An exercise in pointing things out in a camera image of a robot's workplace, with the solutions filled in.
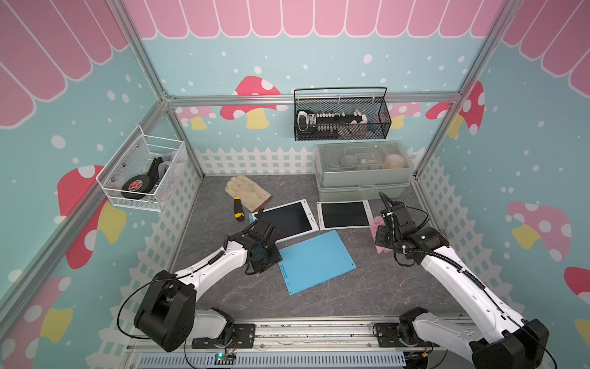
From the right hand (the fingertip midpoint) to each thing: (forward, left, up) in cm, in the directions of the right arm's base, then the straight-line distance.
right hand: (382, 234), depth 79 cm
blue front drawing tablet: (-1, +24, -21) cm, 32 cm away
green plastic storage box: (+31, +6, 0) cm, 32 cm away
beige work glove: (+31, +52, -15) cm, 63 cm away
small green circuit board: (-34, +54, -19) cm, 66 cm away
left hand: (-6, +37, -11) cm, 40 cm away
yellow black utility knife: (+21, +57, -15) cm, 63 cm away
